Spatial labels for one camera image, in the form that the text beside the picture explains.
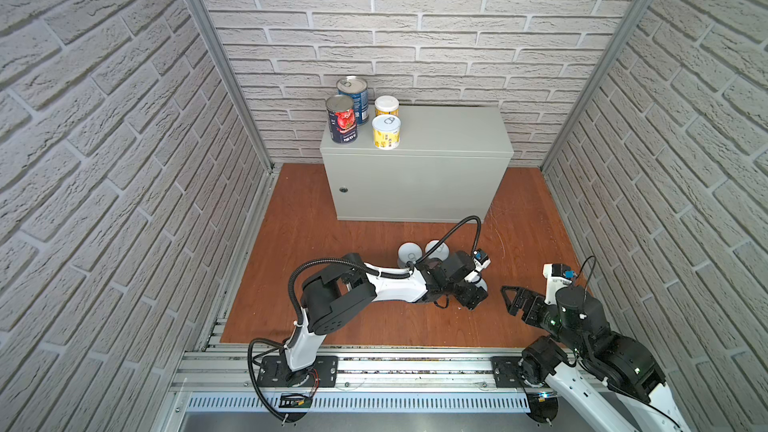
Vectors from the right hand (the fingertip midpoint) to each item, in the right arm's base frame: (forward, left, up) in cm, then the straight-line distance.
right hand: (516, 292), depth 70 cm
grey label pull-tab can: (+19, +24, -11) cm, 32 cm away
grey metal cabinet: (+33, +12, +10) cm, 37 cm away
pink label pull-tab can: (+9, +17, +5) cm, 20 cm away
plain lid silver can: (+7, +4, -11) cm, 14 cm away
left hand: (+7, +4, -11) cm, 14 cm away
